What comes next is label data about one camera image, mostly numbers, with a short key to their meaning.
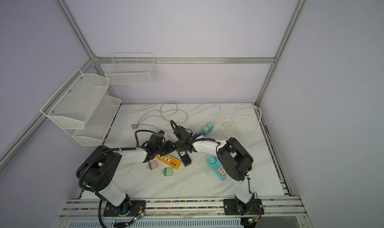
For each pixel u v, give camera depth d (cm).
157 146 75
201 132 99
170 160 88
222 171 78
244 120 114
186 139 72
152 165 86
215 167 84
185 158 88
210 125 98
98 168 46
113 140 98
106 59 91
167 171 84
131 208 73
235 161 50
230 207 73
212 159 82
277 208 75
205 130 96
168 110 116
